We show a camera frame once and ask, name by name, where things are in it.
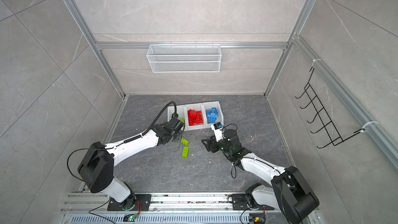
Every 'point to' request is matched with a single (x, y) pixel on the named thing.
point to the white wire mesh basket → (184, 58)
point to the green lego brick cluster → (184, 141)
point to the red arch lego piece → (195, 117)
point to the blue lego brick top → (212, 115)
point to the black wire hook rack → (332, 132)
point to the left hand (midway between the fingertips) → (177, 130)
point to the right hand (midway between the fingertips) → (206, 137)
